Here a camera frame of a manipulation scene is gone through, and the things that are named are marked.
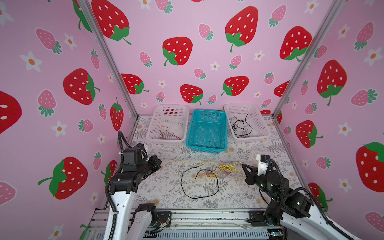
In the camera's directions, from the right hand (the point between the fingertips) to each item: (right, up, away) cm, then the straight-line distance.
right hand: (241, 165), depth 72 cm
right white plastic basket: (+23, +26, +42) cm, 55 cm away
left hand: (-40, +3, +1) cm, 40 cm away
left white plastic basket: (-45, +23, +43) cm, 66 cm away
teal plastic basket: (-14, +16, +39) cm, 45 cm away
